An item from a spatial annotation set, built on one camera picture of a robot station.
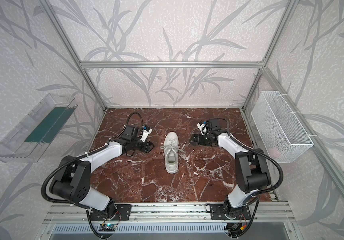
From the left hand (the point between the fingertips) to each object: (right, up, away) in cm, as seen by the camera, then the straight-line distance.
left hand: (152, 139), depth 91 cm
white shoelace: (+14, -5, -4) cm, 16 cm away
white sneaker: (+13, -12, -11) cm, 21 cm away
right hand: (+27, +2, +1) cm, 27 cm away
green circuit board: (-18, -39, -20) cm, 48 cm away
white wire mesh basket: (+60, +6, -29) cm, 67 cm away
